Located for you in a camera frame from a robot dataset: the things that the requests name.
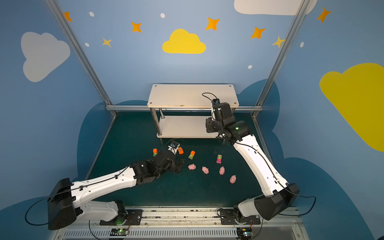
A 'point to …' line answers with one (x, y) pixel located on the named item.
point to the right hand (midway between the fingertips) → (213, 117)
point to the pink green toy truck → (219, 159)
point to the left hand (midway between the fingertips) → (179, 157)
